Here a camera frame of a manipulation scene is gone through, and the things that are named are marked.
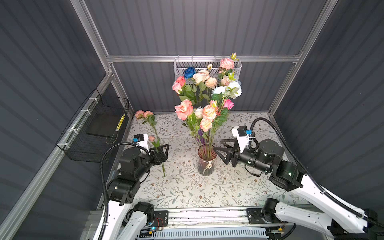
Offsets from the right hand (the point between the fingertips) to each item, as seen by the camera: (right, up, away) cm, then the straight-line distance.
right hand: (219, 146), depth 59 cm
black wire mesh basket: (-58, +8, +14) cm, 61 cm away
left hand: (-25, -1, +9) cm, 26 cm away
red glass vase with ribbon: (-3, -7, +17) cm, 19 cm away
